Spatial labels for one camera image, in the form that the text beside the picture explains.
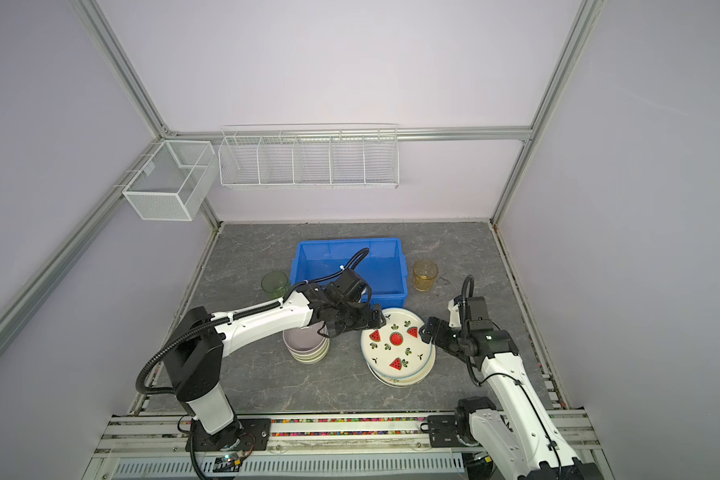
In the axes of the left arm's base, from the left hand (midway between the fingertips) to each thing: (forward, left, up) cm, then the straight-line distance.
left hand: (374, 329), depth 81 cm
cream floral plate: (-12, -8, -7) cm, 16 cm away
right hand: (-3, -17, -1) cm, 17 cm away
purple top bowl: (-3, +18, +4) cm, 18 cm away
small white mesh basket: (+51, +64, +14) cm, 83 cm away
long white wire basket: (+52, +16, +20) cm, 58 cm away
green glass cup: (+22, +32, -8) cm, 39 cm away
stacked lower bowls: (-6, +17, -1) cm, 18 cm away
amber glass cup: (+24, -20, -9) cm, 32 cm away
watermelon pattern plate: (-5, -5, -6) cm, 9 cm away
